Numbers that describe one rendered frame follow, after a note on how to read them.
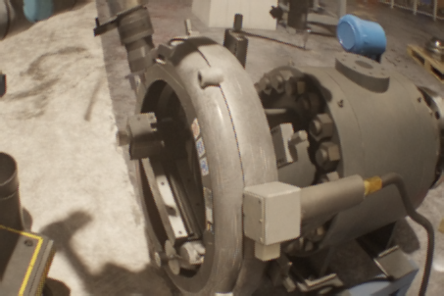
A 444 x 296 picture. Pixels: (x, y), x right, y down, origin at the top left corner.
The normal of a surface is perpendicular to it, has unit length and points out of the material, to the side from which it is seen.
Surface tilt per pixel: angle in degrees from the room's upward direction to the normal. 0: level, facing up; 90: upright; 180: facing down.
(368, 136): 48
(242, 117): 39
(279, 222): 68
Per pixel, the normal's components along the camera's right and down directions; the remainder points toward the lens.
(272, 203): 0.38, 0.09
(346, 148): 0.35, -0.15
